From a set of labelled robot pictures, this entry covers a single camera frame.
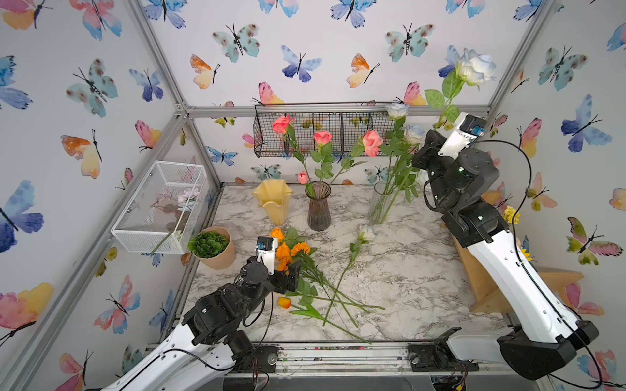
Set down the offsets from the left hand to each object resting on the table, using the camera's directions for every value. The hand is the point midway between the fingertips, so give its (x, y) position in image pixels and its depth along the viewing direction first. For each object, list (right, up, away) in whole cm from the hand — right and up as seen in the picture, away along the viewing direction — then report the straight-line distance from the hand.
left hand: (289, 259), depth 69 cm
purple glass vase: (+8, +13, +30) cm, 33 cm away
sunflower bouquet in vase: (+75, 0, +10) cm, 76 cm away
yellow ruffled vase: (-9, +19, +25) cm, 33 cm away
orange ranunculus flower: (-5, -4, +21) cm, 22 cm away
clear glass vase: (+32, +18, +24) cm, 44 cm away
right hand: (+36, +34, -12) cm, 51 cm away
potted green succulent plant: (-28, 0, +16) cm, 33 cm away
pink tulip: (+3, +24, +11) cm, 27 cm away
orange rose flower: (-9, +4, +28) cm, 30 cm away
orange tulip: (-3, -18, +13) cm, 22 cm away
